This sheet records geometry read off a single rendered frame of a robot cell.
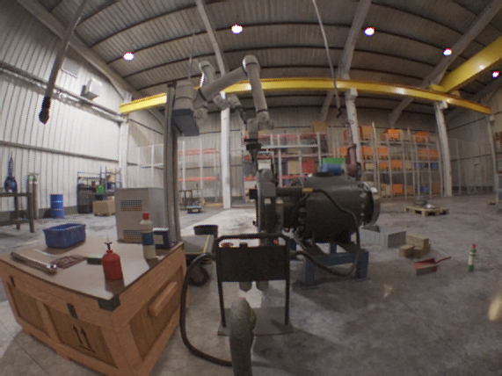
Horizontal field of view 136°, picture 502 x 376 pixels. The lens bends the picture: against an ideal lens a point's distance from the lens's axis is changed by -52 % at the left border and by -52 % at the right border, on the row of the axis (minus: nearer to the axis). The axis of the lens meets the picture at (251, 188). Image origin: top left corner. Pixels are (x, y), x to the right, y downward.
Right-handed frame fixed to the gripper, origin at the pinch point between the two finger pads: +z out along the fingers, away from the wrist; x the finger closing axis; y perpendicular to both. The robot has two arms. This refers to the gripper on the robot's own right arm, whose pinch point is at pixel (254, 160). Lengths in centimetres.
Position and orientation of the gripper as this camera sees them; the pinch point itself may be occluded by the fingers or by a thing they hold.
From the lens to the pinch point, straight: 169.3
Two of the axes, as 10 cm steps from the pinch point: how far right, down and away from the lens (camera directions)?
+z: 0.4, 10.0, 0.7
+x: -7.0, -0.2, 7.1
